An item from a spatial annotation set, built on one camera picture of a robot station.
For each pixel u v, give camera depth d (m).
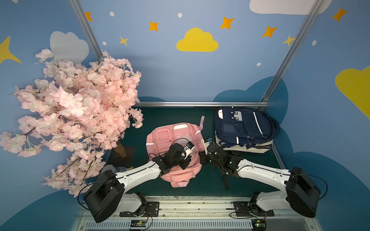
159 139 0.98
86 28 0.75
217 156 0.62
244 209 0.74
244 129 1.01
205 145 0.74
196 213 0.74
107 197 0.41
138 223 0.72
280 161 0.98
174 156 0.64
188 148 0.72
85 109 0.38
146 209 0.73
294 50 0.85
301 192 0.42
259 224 0.73
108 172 0.46
